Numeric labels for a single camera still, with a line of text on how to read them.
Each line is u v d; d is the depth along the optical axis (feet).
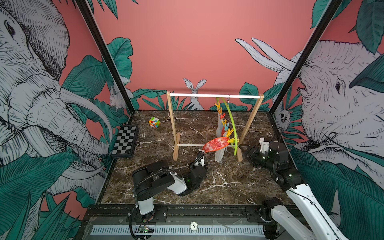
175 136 2.95
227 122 3.77
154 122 3.52
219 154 2.76
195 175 2.13
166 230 2.30
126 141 3.21
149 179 1.44
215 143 2.50
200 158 2.40
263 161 2.01
